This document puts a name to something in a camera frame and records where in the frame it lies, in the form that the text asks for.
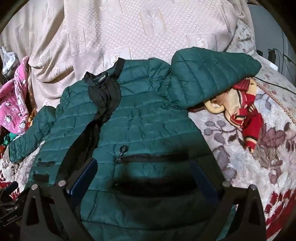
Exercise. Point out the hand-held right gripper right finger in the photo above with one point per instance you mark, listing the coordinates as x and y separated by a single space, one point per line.
204 179

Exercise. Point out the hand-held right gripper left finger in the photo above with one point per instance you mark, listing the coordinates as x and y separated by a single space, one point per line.
79 178

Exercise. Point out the green quilted jacket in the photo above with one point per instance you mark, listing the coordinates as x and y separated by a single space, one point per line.
148 115

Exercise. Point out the red yellow printed blanket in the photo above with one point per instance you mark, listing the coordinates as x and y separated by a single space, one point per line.
251 115

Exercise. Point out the pink penguin-print cloth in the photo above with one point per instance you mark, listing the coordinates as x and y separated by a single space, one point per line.
13 102

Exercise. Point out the cream small-flower bed cover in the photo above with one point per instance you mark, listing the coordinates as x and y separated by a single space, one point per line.
275 81

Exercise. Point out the clear plastic bag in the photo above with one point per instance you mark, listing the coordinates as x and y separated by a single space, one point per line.
7 60

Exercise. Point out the black power adapter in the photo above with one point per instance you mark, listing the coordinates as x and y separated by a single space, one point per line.
272 54

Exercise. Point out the beige embossed bedspread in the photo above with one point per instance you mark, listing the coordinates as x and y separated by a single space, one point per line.
115 27

